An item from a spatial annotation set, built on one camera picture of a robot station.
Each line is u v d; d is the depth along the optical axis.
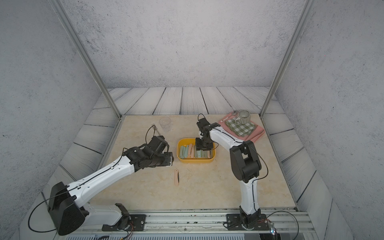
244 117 1.13
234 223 0.72
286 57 0.87
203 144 0.82
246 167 0.52
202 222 0.74
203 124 0.77
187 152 0.98
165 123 1.11
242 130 1.11
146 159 0.56
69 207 0.38
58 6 0.70
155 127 1.14
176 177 0.89
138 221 0.73
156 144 0.60
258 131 1.09
